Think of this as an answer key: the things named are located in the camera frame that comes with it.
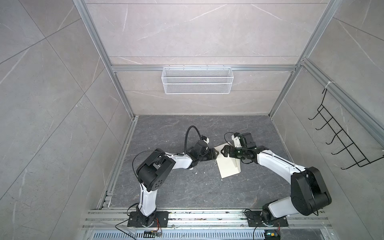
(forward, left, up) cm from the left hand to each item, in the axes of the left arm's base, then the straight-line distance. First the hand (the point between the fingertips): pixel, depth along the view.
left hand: (217, 151), depth 92 cm
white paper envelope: (-7, -6, -6) cm, 11 cm away
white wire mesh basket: (+42, +13, +23) cm, 50 cm away
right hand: (-1, -6, +2) cm, 6 cm away
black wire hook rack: (-22, -51, +28) cm, 62 cm away
